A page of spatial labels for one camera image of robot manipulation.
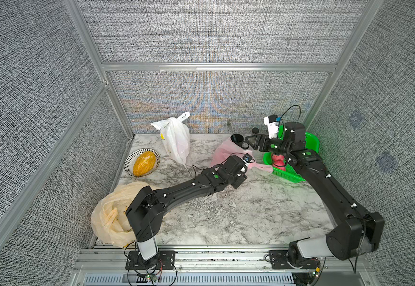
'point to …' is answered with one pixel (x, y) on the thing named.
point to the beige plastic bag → (109, 219)
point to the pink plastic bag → (226, 148)
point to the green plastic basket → (312, 142)
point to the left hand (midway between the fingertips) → (243, 170)
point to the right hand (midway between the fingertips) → (251, 133)
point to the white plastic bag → (176, 136)
